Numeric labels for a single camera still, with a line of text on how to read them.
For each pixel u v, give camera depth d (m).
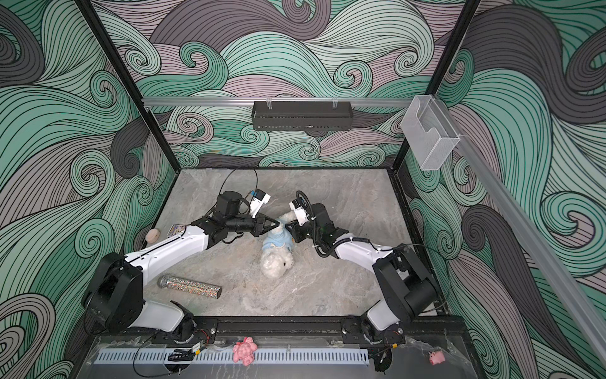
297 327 0.75
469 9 0.71
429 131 0.78
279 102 0.94
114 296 0.42
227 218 0.66
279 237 0.80
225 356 0.70
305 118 0.96
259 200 0.73
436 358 0.67
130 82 0.88
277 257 0.78
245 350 0.67
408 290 0.43
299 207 0.76
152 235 0.93
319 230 0.68
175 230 0.95
